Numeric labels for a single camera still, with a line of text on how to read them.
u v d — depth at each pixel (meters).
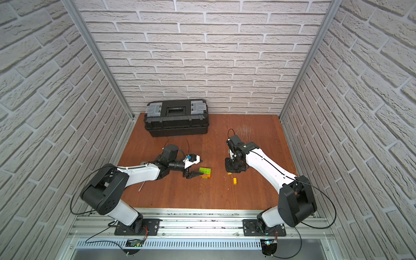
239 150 0.60
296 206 0.42
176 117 0.97
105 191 0.45
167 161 0.71
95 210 0.45
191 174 0.76
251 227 0.73
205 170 0.86
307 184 0.43
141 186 0.85
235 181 0.87
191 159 0.71
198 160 0.73
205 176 0.86
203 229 0.76
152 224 0.75
